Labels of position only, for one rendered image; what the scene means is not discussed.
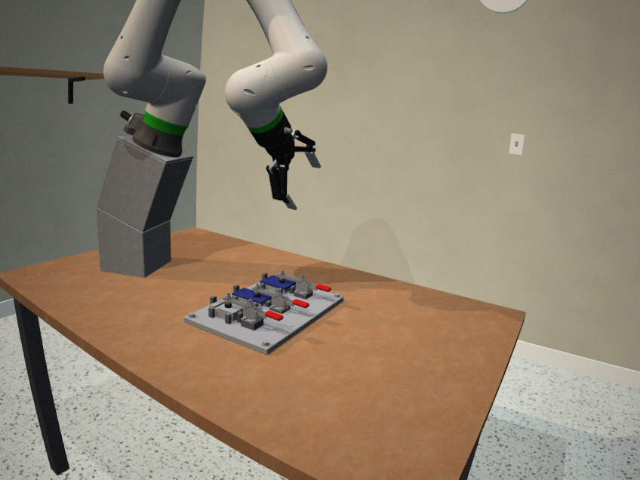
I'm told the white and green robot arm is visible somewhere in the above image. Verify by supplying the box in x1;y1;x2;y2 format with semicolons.
103;0;328;157

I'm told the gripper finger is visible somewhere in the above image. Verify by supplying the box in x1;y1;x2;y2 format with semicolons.
290;130;321;168
266;155;297;210

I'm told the blue rectangular plate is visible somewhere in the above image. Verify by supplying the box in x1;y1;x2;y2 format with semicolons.
260;275;296;294

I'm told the blue rectangular block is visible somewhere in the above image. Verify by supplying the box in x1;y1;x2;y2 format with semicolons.
232;288;272;306

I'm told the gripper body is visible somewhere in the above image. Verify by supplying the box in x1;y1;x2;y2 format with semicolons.
265;133;295;165

